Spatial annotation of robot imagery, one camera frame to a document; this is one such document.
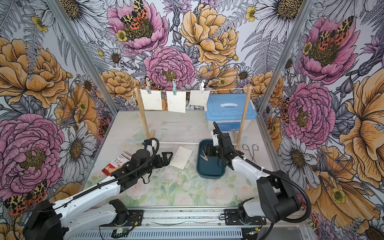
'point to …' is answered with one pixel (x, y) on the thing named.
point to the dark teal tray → (211, 168)
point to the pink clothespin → (204, 157)
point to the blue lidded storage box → (227, 110)
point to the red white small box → (118, 162)
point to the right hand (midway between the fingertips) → (206, 150)
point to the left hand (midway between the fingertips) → (166, 158)
